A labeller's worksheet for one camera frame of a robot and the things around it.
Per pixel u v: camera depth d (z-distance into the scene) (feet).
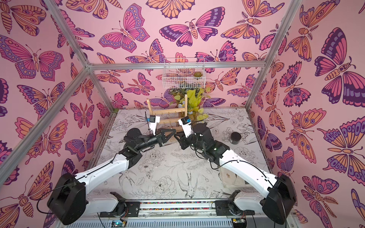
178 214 2.39
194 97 3.05
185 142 2.10
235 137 3.27
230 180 2.74
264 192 1.37
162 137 2.08
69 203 1.33
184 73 3.13
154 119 2.11
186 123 2.03
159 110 2.74
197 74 3.02
